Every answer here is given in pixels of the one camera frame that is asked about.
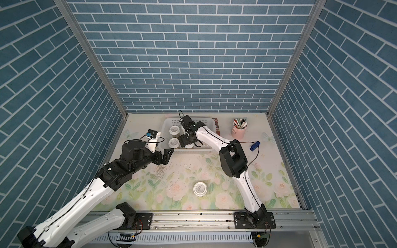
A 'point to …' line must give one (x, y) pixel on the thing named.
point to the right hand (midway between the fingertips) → (187, 141)
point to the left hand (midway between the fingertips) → (170, 147)
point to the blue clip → (253, 146)
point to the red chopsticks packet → (217, 127)
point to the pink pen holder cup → (238, 134)
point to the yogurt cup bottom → (200, 188)
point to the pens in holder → (240, 123)
